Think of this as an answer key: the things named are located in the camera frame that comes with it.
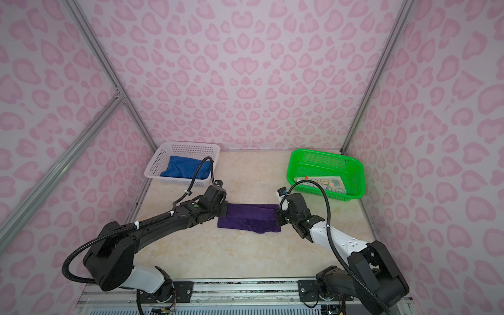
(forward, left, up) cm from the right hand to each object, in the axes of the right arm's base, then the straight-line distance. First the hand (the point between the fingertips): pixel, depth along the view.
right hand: (275, 207), depth 87 cm
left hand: (+1, +21, +1) cm, 21 cm away
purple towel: (-4, +9, -4) cm, 10 cm away
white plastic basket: (+37, +43, -2) cm, 57 cm away
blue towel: (+27, +49, -6) cm, 56 cm away
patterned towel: (+18, -31, -7) cm, 37 cm away
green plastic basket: (+32, -17, -8) cm, 37 cm away
